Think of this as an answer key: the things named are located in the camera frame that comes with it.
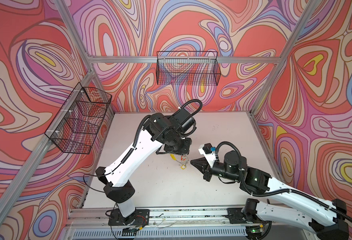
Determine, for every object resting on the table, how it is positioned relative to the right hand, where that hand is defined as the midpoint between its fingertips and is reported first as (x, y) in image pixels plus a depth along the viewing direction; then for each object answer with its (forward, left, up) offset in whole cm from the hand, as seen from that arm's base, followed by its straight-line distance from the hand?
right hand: (193, 165), depth 65 cm
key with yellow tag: (+4, +4, -10) cm, 12 cm away
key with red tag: (+3, +4, 0) cm, 5 cm away
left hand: (+4, +2, +6) cm, 7 cm away
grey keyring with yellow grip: (+2, +4, 0) cm, 4 cm away
